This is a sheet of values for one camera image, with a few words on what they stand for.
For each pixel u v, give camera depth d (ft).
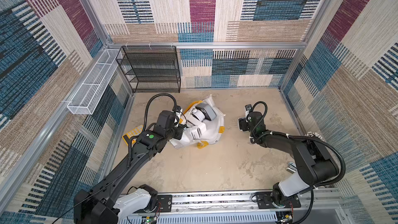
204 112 3.05
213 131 2.97
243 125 2.86
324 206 2.41
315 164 1.50
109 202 1.27
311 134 2.49
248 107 2.71
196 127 2.91
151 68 3.59
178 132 2.26
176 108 2.20
